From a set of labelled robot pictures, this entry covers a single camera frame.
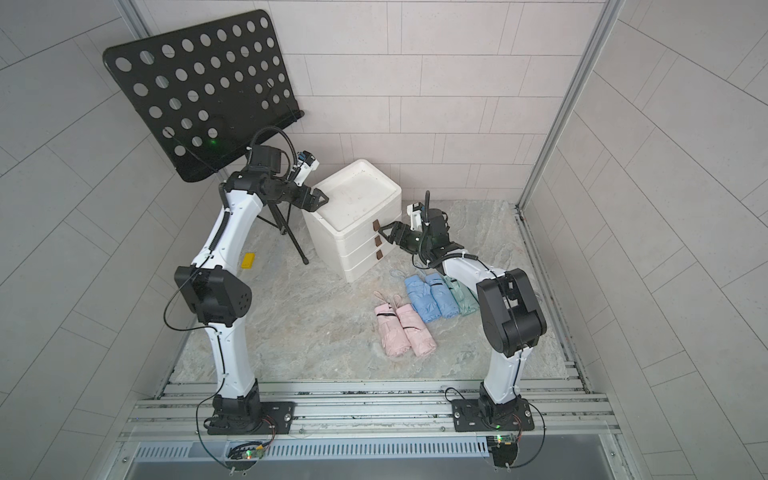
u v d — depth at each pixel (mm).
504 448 655
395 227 804
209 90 643
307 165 762
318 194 773
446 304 867
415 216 832
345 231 798
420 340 805
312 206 771
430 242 722
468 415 708
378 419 722
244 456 658
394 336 813
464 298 879
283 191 723
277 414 710
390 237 800
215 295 524
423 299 887
